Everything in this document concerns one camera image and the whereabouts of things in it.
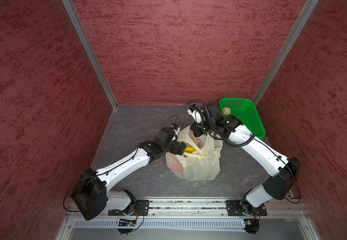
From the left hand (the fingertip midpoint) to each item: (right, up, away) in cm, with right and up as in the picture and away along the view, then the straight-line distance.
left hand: (178, 145), depth 81 cm
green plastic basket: (+53, +22, +33) cm, 67 cm away
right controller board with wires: (+37, -38, -10) cm, 54 cm away
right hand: (+7, +9, -5) cm, 12 cm away
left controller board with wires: (-24, -36, -10) cm, 44 cm away
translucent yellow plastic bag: (+12, -7, -6) cm, 15 cm away
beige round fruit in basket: (+37, +21, +29) cm, 51 cm away
